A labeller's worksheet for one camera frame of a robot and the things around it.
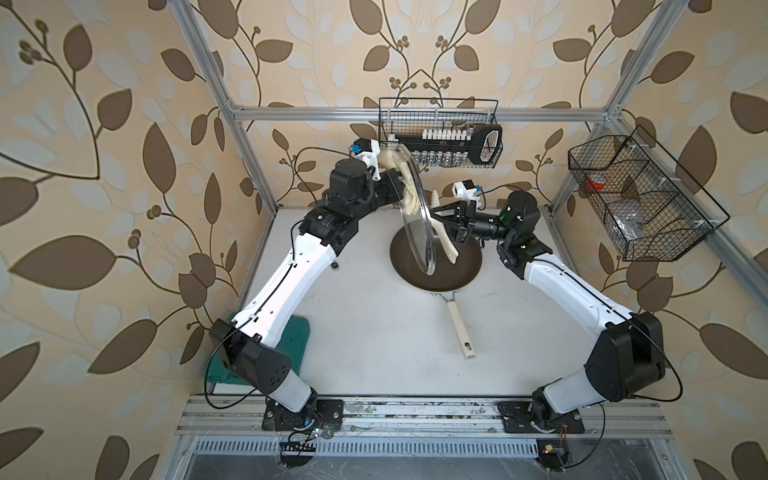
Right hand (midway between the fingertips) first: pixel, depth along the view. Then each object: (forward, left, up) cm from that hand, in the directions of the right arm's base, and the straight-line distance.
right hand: (426, 218), depth 66 cm
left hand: (+9, +4, +7) cm, 12 cm away
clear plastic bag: (+4, -51, -6) cm, 52 cm away
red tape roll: (+17, -48, -5) cm, 51 cm away
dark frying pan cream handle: (+5, -9, -34) cm, 36 cm away
